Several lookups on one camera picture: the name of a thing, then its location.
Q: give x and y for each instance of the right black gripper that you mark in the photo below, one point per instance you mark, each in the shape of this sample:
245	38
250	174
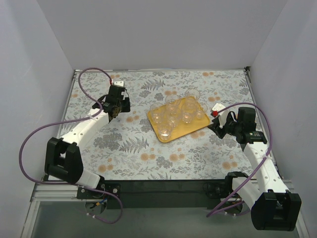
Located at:
217	127

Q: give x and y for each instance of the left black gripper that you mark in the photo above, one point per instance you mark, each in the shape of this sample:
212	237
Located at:
124	105

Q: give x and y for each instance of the small clear glass front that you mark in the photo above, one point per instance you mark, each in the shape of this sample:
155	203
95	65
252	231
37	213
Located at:
201	110

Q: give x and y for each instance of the clear glass tray front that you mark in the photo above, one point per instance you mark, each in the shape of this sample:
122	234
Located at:
165	129

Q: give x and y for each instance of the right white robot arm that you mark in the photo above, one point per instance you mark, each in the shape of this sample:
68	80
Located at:
273	206

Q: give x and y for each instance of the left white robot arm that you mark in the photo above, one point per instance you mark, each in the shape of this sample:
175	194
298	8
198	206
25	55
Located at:
63	155

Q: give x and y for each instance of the yellow plastic tray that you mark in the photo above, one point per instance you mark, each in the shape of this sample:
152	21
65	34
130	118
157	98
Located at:
183	128

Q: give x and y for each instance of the floral patterned table mat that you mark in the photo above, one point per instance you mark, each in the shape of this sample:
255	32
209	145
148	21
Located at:
127	147

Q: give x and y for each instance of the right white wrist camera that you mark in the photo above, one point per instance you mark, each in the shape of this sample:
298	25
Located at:
221	112

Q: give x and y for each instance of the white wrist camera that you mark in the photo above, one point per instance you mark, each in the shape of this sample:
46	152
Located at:
119	84
221	112

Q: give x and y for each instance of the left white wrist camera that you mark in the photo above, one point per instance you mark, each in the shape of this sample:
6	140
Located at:
119	84

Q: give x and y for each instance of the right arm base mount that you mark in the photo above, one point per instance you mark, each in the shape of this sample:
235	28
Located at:
215	190

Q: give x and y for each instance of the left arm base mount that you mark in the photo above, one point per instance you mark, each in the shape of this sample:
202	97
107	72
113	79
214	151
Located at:
113	188

